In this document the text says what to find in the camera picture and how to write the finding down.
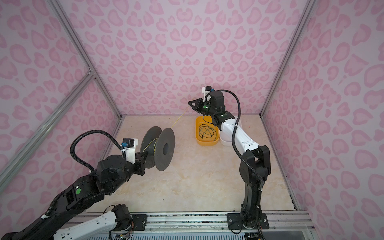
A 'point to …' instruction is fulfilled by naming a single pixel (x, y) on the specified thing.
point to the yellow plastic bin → (205, 141)
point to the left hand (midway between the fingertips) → (147, 151)
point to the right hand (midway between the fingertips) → (191, 100)
